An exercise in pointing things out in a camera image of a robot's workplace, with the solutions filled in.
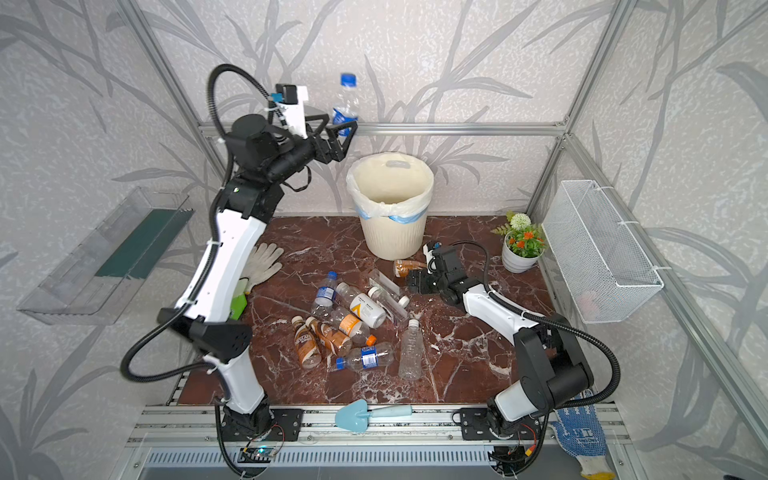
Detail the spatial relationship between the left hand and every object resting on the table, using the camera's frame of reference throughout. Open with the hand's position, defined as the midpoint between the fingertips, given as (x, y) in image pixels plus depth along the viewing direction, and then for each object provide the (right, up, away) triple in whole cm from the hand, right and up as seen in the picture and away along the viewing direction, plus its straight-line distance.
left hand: (343, 110), depth 59 cm
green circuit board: (-22, -77, +11) cm, 81 cm away
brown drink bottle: (-8, -54, +23) cm, 60 cm away
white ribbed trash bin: (+7, -26, +36) cm, 45 cm away
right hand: (+17, -35, +31) cm, 50 cm away
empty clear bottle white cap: (+14, -59, +28) cm, 67 cm away
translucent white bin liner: (+7, -6, +46) cm, 47 cm away
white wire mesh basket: (+55, -33, +2) cm, 64 cm away
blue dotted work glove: (+55, -73, +13) cm, 93 cm away
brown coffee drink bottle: (+12, -35, +39) cm, 54 cm away
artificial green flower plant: (+50, -26, +32) cm, 64 cm away
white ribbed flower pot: (+50, -34, +38) cm, 71 cm away
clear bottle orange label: (-4, -51, +27) cm, 58 cm away
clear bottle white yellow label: (0, -46, +29) cm, 54 cm away
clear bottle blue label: (-13, -46, +32) cm, 57 cm away
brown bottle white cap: (-15, -56, +23) cm, 62 cm away
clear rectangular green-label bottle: (+7, -43, +35) cm, 56 cm away
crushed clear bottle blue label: (+2, -58, +20) cm, 61 cm away
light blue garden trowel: (0, -70, +14) cm, 72 cm away
